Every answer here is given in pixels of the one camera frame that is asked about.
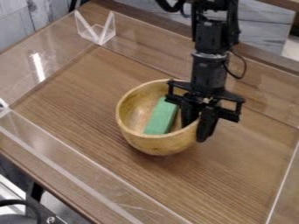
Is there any black metal table leg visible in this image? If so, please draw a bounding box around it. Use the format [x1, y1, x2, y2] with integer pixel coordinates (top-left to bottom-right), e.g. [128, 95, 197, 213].
[26, 182, 44, 202]

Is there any clear acrylic corner bracket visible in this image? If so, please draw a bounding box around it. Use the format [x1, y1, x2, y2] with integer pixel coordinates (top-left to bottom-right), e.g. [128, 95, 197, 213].
[73, 10, 116, 46]

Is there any green rectangular block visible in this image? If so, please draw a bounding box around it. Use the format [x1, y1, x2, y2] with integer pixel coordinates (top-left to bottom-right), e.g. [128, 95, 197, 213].
[144, 97, 179, 135]

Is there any clear acrylic tray wall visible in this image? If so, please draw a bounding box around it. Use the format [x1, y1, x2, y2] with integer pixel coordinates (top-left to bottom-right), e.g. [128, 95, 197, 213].
[0, 105, 192, 224]

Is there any brown wooden bowl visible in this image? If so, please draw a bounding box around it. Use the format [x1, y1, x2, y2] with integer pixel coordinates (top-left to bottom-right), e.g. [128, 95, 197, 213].
[116, 79, 200, 156]

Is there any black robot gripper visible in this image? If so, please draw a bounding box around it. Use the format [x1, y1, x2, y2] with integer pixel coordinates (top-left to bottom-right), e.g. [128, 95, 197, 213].
[165, 52, 245, 143]

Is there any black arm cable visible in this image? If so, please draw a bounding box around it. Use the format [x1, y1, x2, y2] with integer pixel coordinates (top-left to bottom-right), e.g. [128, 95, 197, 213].
[223, 50, 248, 81]

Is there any black cable under table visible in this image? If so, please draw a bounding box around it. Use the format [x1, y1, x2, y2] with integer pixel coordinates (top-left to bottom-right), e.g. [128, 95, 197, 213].
[0, 199, 42, 224]

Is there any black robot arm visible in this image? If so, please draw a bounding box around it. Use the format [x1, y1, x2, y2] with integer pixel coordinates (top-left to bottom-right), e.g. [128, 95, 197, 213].
[155, 0, 245, 143]

